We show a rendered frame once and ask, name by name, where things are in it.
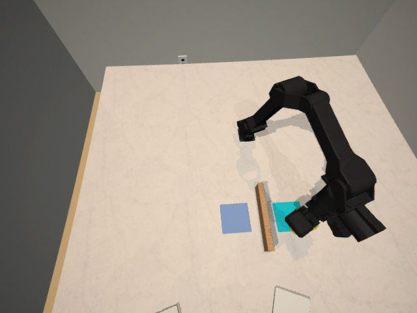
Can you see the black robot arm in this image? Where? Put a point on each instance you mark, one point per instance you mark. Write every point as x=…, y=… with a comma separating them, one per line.
x=350, y=182

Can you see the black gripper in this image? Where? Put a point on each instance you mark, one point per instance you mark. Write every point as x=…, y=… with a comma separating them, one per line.
x=303, y=220

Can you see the brown wooden plank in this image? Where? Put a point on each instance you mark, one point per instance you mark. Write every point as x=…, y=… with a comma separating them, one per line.
x=263, y=218

